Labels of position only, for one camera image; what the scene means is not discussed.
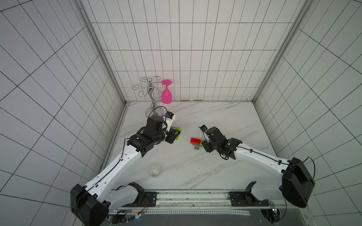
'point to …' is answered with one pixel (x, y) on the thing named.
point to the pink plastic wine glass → (166, 95)
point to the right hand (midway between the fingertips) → (207, 136)
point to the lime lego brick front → (196, 149)
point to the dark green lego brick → (197, 145)
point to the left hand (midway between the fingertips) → (175, 134)
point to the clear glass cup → (155, 170)
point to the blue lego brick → (197, 148)
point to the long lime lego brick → (176, 133)
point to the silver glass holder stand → (151, 85)
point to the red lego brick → (195, 141)
